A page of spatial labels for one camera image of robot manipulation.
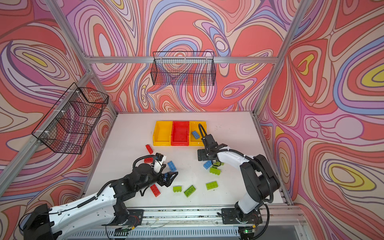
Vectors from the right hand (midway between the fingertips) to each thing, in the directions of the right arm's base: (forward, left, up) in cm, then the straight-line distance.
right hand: (207, 157), depth 93 cm
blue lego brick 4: (-18, +22, +18) cm, 34 cm away
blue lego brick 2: (+18, +7, 0) cm, 19 cm away
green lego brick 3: (-17, -1, 0) cm, 17 cm away
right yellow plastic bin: (+21, +6, +1) cm, 22 cm away
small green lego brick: (-11, -4, +14) cm, 19 cm away
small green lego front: (-19, +18, +1) cm, 26 cm away
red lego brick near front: (-19, +30, +1) cm, 36 cm away
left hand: (-12, +19, +12) cm, 26 cm away
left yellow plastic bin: (+18, +31, 0) cm, 36 cm away
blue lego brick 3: (-4, 0, -1) cm, 4 cm away
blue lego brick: (-5, +22, +1) cm, 23 cm away
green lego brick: (-9, -4, 0) cm, 10 cm away
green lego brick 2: (-19, +12, -3) cm, 22 cm away
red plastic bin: (+21, +18, -2) cm, 28 cm away
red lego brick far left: (+8, +38, 0) cm, 39 cm away
